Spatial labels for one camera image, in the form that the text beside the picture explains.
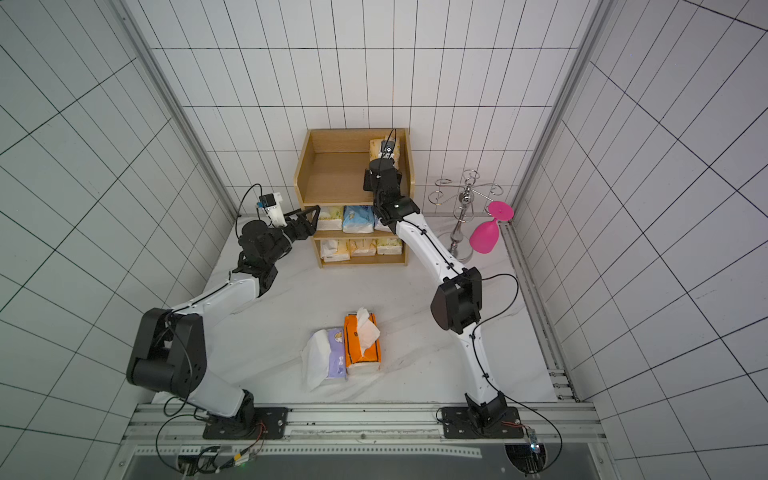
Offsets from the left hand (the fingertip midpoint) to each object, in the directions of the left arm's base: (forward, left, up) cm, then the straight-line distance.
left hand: (314, 212), depth 84 cm
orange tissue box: (-31, -15, -20) cm, 40 cm away
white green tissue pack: (+3, -4, -5) cm, 7 cm away
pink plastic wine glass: (0, -52, -10) cm, 53 cm away
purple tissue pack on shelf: (0, -19, -5) cm, 20 cm away
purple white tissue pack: (-34, -4, -21) cm, 40 cm away
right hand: (+12, -15, +8) cm, 21 cm away
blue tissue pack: (+3, -12, -5) cm, 14 cm away
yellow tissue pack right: (+4, -22, -21) cm, 31 cm away
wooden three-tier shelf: (+13, -3, +3) cm, 14 cm away
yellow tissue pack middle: (+3, -13, -20) cm, 24 cm away
